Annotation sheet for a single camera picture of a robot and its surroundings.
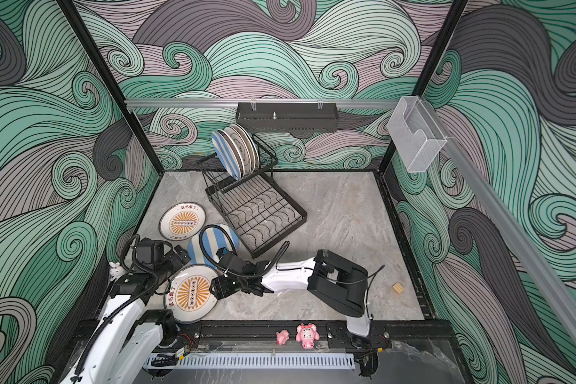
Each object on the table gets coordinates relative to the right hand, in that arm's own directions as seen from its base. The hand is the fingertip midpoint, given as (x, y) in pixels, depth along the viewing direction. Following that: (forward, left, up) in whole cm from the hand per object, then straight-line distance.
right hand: (216, 288), depth 79 cm
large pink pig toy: (-13, -30, -1) cm, 33 cm away
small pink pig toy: (-13, -23, -2) cm, 26 cm away
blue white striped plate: (+4, 0, +22) cm, 22 cm away
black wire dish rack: (+36, -10, -3) cm, 37 cm away
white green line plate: (+38, -9, +31) cm, 49 cm away
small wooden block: (+2, -63, -3) cm, 63 cm away
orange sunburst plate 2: (+29, +21, -4) cm, 36 cm away
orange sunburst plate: (-1, +10, -3) cm, 11 cm away
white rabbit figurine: (+4, +34, +4) cm, 35 cm away
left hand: (+9, +14, +5) cm, 18 cm away
